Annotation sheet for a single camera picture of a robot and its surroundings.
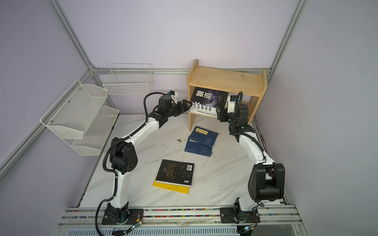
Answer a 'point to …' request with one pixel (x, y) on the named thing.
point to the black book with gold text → (175, 173)
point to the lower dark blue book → (194, 146)
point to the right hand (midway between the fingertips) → (220, 107)
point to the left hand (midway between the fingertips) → (189, 105)
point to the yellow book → (173, 188)
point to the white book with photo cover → (209, 114)
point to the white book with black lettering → (198, 107)
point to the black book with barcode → (214, 98)
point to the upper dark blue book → (204, 136)
